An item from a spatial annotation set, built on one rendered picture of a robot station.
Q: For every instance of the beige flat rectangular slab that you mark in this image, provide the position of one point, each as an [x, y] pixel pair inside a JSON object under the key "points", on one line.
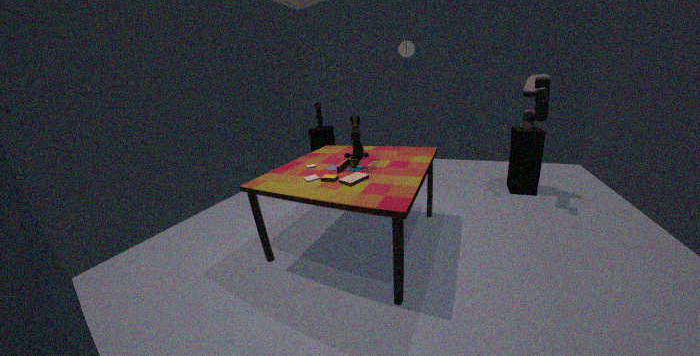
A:
{"points": [[353, 179]]}

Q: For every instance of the yellow flat block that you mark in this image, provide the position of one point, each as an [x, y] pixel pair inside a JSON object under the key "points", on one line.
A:
{"points": [[329, 178]]}

